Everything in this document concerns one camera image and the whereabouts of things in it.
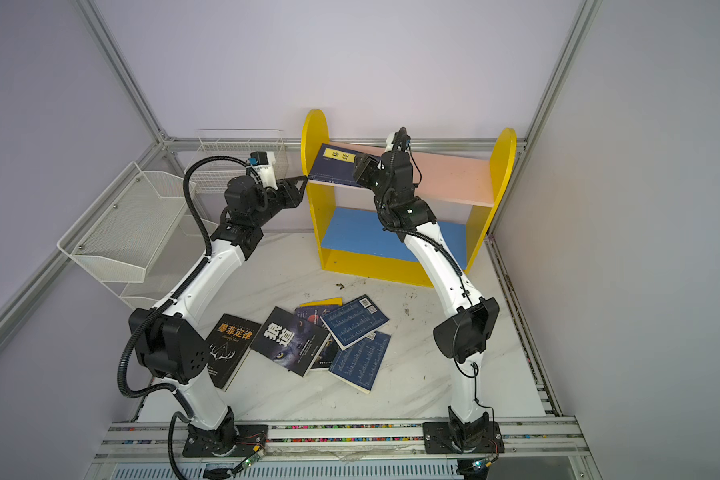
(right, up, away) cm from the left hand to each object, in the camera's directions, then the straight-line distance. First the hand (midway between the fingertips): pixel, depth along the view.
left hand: (302, 178), depth 77 cm
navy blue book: (+13, -41, +14) cm, 45 cm away
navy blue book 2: (+15, -52, +7) cm, 54 cm away
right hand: (+15, +4, -4) cm, 16 cm away
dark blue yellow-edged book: (-1, -39, +16) cm, 42 cm away
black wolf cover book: (-6, -46, +10) cm, 48 cm away
